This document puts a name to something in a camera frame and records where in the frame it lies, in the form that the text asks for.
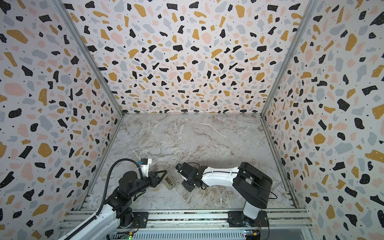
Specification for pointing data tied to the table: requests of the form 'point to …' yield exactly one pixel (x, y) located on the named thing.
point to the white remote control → (169, 181)
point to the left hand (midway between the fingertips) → (166, 171)
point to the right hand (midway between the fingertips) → (185, 180)
